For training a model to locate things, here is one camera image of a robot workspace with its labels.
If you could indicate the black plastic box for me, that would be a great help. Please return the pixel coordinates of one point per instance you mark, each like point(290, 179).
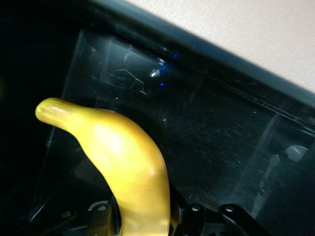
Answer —
point(209, 135)

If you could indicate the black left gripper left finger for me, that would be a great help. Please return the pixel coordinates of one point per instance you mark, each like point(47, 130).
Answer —
point(101, 221)

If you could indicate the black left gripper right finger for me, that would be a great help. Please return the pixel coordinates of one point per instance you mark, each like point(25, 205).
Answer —
point(194, 221)

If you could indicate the yellow banana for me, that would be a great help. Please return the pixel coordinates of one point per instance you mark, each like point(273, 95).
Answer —
point(128, 159)

